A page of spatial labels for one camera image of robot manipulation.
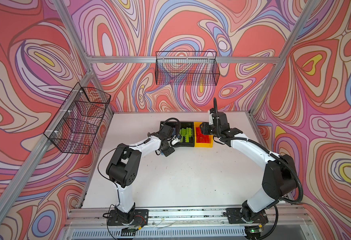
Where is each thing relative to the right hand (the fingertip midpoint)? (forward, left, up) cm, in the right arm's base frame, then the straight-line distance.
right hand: (205, 128), depth 89 cm
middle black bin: (+15, +11, -14) cm, 24 cm away
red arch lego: (+3, +1, -14) cm, 14 cm away
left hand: (-4, +22, -13) cm, 26 cm away
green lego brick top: (+7, +10, -13) cm, 18 cm away
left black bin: (+10, +18, -8) cm, 22 cm away
